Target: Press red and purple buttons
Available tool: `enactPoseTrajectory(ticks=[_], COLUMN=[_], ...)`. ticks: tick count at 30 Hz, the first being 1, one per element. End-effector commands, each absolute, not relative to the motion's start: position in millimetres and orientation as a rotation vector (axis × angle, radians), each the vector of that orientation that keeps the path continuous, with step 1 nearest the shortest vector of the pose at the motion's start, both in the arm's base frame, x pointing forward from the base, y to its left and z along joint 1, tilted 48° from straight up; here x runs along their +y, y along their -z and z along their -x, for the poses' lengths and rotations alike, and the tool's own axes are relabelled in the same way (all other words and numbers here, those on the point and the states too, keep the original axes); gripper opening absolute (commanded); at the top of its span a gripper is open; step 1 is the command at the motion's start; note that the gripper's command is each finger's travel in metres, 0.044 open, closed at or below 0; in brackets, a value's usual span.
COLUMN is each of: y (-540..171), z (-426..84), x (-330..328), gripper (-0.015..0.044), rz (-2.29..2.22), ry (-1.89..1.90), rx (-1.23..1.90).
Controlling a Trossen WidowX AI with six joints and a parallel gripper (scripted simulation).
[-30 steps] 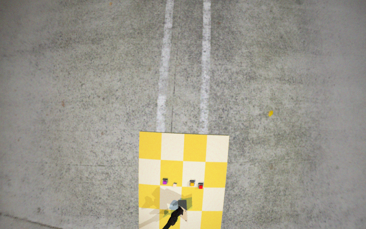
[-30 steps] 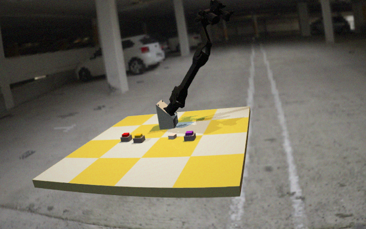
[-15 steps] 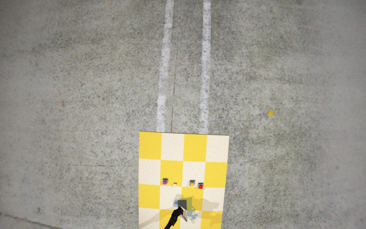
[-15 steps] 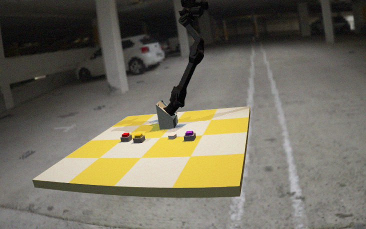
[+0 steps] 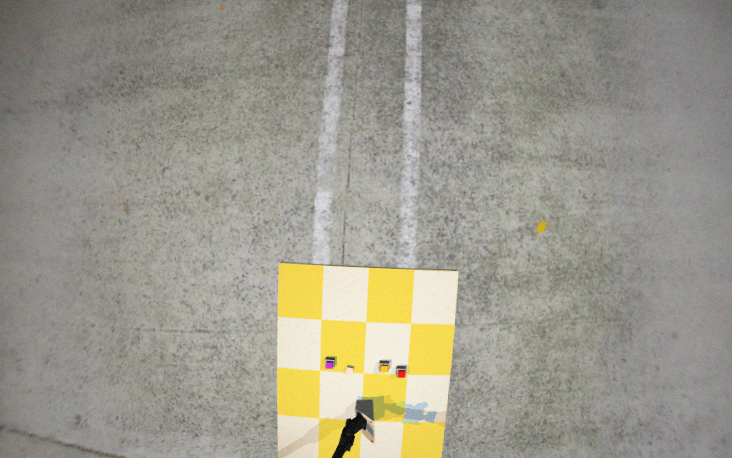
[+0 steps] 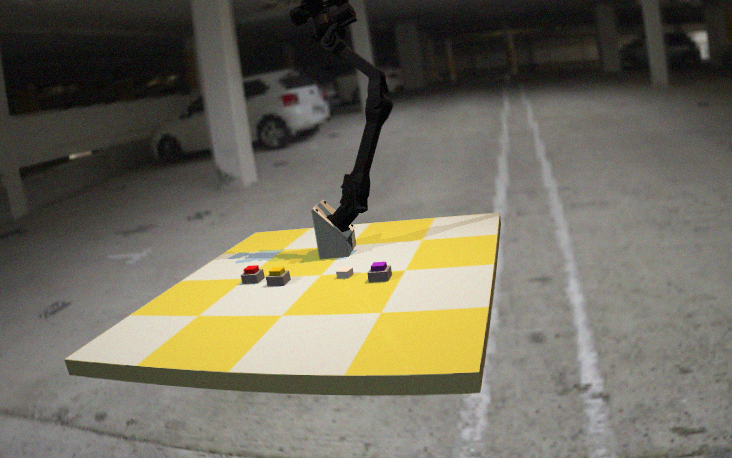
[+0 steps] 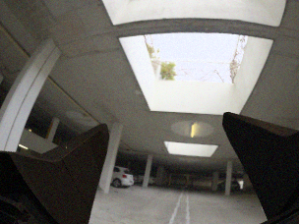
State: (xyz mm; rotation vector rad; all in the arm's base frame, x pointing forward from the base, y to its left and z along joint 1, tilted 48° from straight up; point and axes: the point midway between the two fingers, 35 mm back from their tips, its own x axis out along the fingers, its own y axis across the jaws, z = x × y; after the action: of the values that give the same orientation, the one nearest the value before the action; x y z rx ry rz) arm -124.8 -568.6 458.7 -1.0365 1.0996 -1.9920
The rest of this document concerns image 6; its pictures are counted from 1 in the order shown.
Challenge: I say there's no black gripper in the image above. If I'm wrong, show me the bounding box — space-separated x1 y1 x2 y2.
290 0 348 26

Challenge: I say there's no red button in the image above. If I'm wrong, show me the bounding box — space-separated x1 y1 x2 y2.
241 265 265 284

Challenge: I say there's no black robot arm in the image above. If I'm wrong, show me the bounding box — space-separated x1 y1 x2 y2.
300 0 393 232

